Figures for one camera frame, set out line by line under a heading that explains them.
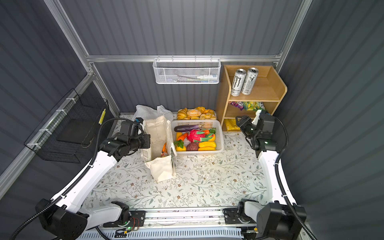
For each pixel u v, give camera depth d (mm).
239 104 1000
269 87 936
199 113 1118
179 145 931
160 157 689
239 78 768
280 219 381
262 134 564
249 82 804
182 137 977
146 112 1057
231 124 1086
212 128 1047
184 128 998
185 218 753
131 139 580
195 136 963
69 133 718
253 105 991
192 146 934
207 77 896
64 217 369
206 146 963
